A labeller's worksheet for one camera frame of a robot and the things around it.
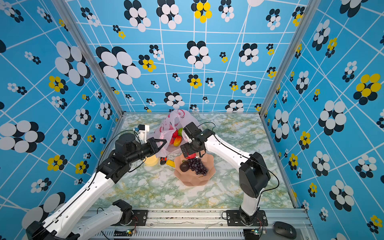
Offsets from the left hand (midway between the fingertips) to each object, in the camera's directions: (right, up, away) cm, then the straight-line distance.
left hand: (167, 140), depth 69 cm
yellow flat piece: (-2, -16, +22) cm, 28 cm away
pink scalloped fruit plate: (+10, -23, +17) cm, 30 cm away
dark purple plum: (+7, -16, +16) cm, 24 cm away
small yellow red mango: (+1, -3, +30) cm, 30 cm away
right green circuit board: (+39, -44, 0) cm, 59 cm away
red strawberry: (+11, -11, +19) cm, 25 cm away
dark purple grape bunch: (+13, -16, +16) cm, 26 cm away
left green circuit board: (-22, -45, +3) cm, 50 cm away
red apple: (+1, +1, +15) cm, 15 cm away
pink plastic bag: (-6, +5, +21) cm, 23 cm away
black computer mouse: (+55, -42, 0) cm, 69 cm away
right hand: (+11, -6, +17) cm, 21 cm away
